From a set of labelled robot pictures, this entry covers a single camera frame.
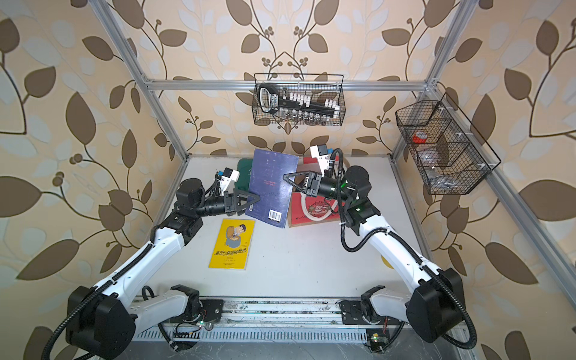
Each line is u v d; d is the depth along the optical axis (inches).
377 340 27.6
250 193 25.5
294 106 32.8
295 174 23.9
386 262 19.0
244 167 44.1
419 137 31.8
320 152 23.5
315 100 37.8
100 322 15.2
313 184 22.4
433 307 15.4
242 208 26.3
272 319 29.1
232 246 35.0
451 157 28.9
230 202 24.3
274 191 26.2
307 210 32.4
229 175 26.8
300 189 23.9
